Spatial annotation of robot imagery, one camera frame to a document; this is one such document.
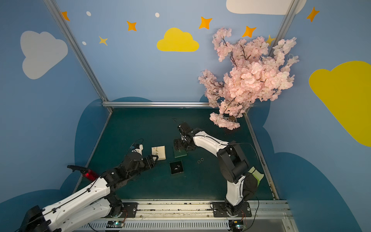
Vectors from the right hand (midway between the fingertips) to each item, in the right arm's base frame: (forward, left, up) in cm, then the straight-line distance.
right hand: (182, 146), depth 92 cm
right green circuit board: (-40, -31, -6) cm, 51 cm away
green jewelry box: (-3, +3, -5) cm, 7 cm away
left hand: (-13, +13, +7) cm, 19 cm away
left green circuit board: (-43, +29, -5) cm, 53 cm away
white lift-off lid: (-3, +14, -3) cm, 15 cm away
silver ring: (-6, -13, -7) cm, 16 cm away
